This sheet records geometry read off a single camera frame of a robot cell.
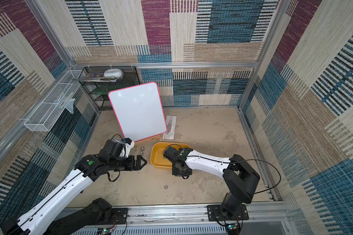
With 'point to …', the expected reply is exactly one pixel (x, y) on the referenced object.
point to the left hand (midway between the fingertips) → (140, 162)
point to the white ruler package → (171, 124)
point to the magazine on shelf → (97, 77)
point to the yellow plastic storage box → (157, 159)
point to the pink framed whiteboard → (138, 110)
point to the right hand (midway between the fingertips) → (178, 172)
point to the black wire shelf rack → (100, 90)
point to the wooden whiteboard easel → (153, 139)
